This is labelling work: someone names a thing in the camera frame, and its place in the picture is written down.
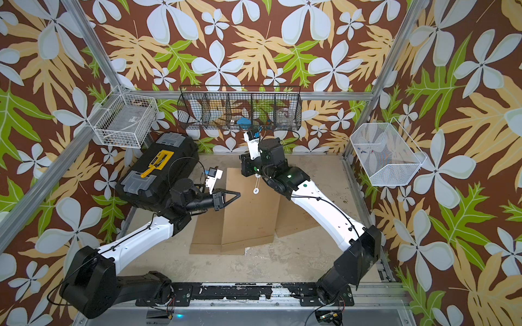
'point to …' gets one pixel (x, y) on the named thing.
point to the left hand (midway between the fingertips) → (240, 194)
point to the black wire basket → (239, 107)
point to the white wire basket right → (388, 155)
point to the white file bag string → (256, 190)
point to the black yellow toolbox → (147, 182)
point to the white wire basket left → (124, 120)
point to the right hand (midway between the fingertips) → (238, 155)
